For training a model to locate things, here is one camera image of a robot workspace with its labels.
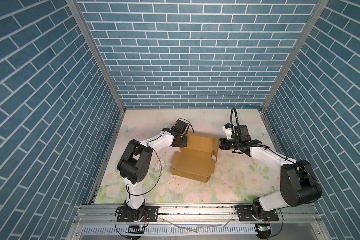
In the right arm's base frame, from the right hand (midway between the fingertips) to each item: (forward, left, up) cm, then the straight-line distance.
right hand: (217, 141), depth 90 cm
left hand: (0, +21, -5) cm, 22 cm away
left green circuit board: (-47, +40, -13) cm, 62 cm away
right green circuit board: (-40, -23, -15) cm, 49 cm away
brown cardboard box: (-10, +12, -9) cm, 18 cm away
